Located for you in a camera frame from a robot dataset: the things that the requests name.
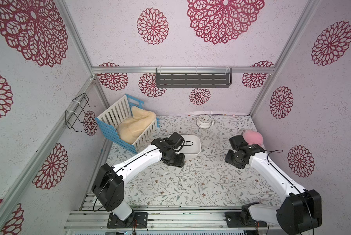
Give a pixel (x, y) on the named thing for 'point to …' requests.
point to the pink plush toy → (253, 137)
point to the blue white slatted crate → (109, 120)
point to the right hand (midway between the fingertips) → (232, 162)
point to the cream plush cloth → (129, 128)
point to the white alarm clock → (205, 121)
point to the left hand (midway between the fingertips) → (180, 164)
